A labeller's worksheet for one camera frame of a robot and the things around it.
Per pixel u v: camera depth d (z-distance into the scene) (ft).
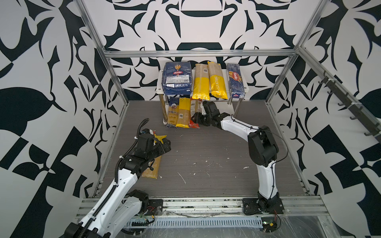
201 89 2.44
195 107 3.35
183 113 3.26
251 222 2.34
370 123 1.74
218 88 2.41
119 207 1.85
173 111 3.35
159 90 2.55
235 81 2.55
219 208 2.49
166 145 2.34
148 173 2.72
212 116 2.49
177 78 2.48
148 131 2.31
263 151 1.77
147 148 1.95
